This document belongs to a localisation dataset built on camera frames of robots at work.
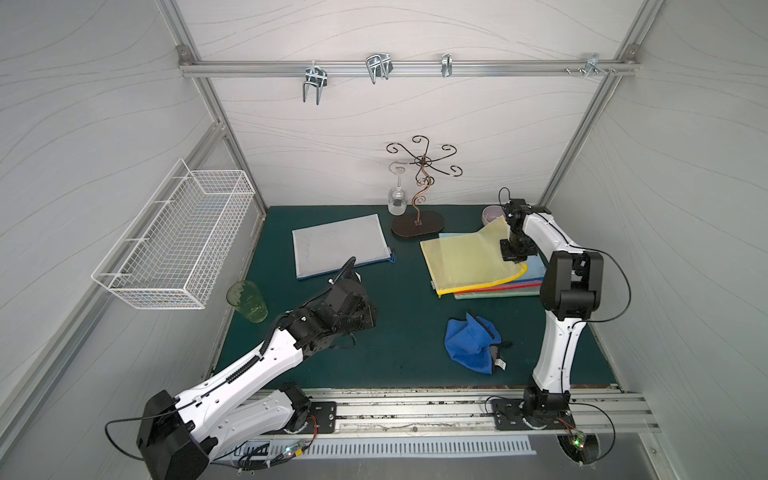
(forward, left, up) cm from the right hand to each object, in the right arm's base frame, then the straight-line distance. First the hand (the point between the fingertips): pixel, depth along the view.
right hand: (520, 256), depth 97 cm
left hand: (-26, +45, +8) cm, 53 cm away
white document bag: (+3, +67, -3) cm, 67 cm away
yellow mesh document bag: (+3, +15, -7) cm, 17 cm away
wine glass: (+11, +41, +15) cm, 45 cm away
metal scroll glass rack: (+18, +32, -5) cm, 37 cm away
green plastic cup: (-16, +90, -5) cm, 91 cm away
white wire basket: (-21, +93, +25) cm, 98 cm away
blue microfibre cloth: (-29, +19, -1) cm, 35 cm away
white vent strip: (-53, +40, -7) cm, 67 cm away
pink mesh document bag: (-9, +5, -4) cm, 11 cm away
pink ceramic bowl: (+21, +6, -1) cm, 22 cm away
